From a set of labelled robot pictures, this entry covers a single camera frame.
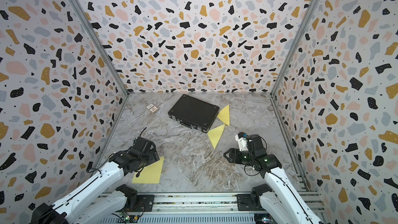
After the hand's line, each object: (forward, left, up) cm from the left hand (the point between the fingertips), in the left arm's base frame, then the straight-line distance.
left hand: (154, 157), depth 83 cm
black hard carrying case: (+32, -20, -2) cm, 37 cm away
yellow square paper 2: (+33, -41, -7) cm, 53 cm away
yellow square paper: (+17, -34, -7) cm, 38 cm away
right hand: (-2, -39, +5) cm, 39 cm away
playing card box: (+38, +11, -4) cm, 40 cm away
